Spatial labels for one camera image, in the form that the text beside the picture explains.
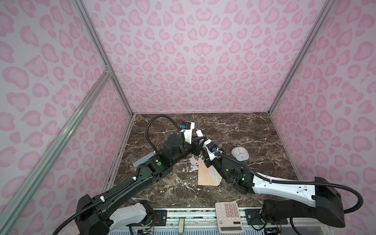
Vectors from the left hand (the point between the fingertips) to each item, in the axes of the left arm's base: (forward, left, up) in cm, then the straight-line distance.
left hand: (205, 135), depth 67 cm
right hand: (-1, +1, -5) cm, 5 cm away
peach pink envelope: (-7, -2, -31) cm, 32 cm away
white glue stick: (0, +3, +2) cm, 3 cm away
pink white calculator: (-29, -11, -30) cm, 43 cm away
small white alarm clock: (+6, -24, -30) cm, 39 cm away
